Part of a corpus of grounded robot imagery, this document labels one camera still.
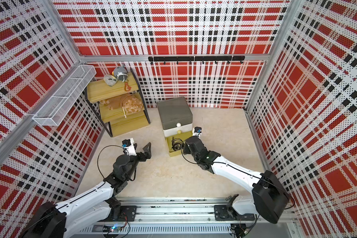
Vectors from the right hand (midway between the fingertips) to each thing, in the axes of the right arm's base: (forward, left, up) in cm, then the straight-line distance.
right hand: (189, 141), depth 83 cm
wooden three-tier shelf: (+27, +53, -14) cm, 61 cm away
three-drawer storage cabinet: (+15, +9, +5) cm, 18 cm away
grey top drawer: (+18, +9, +5) cm, 21 cm away
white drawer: (+12, +3, -3) cm, 13 cm away
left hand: (-1, +25, 0) cm, 25 cm away
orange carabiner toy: (+26, +36, +18) cm, 48 cm away
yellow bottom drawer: (+11, +4, -12) cm, 17 cm away
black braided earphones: (+7, +8, -14) cm, 18 cm away
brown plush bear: (+20, +36, +11) cm, 42 cm away
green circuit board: (-40, +36, -13) cm, 55 cm away
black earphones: (+11, +8, -14) cm, 20 cm away
